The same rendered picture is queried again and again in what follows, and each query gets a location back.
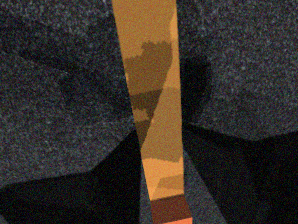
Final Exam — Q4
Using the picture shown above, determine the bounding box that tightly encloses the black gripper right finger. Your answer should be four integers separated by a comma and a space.
182, 122, 298, 224

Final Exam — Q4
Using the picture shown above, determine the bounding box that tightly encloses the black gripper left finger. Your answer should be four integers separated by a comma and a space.
0, 130, 141, 224

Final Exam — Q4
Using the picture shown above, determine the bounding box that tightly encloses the orange bar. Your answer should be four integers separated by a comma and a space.
111, 0, 192, 224

